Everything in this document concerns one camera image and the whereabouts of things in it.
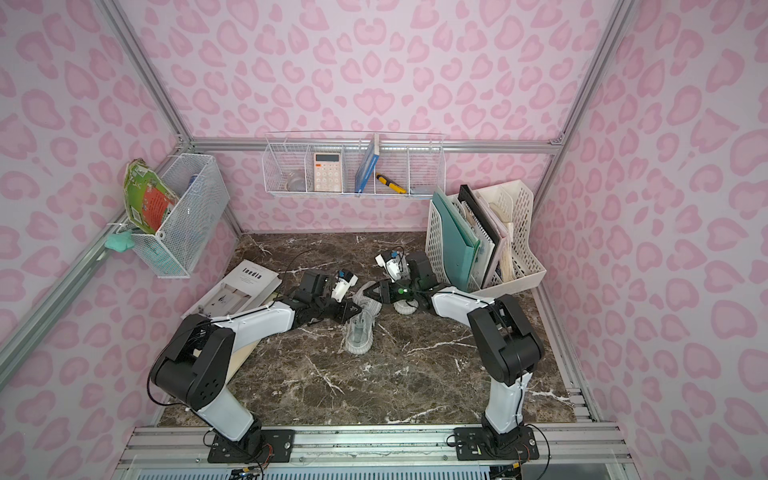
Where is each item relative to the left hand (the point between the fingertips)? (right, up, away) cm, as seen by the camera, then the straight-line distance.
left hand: (359, 303), depth 91 cm
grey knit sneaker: (+15, -2, +4) cm, 15 cm away
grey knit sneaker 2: (0, -8, -3) cm, 8 cm away
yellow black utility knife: (+9, +38, +7) cm, 40 cm away
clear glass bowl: (-20, +38, +3) cm, 43 cm away
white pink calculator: (-11, +41, +4) cm, 42 cm away
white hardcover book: (-38, +4, +10) cm, 40 cm away
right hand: (+3, +4, -4) cm, 6 cm away
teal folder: (+28, +18, -15) cm, 36 cm away
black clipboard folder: (+33, +31, -3) cm, 45 cm away
